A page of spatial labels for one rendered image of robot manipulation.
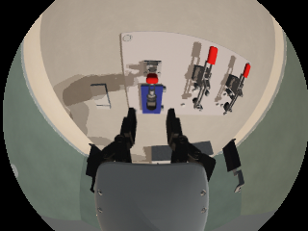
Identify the blue plate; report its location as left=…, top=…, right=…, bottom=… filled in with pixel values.
left=141, top=84, right=163, bottom=114

